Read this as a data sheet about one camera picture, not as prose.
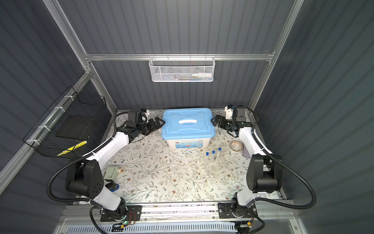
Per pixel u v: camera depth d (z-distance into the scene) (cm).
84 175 50
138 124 70
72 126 76
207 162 88
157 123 79
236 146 99
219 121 80
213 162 89
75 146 70
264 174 45
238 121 69
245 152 94
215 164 91
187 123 88
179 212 75
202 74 87
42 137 62
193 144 92
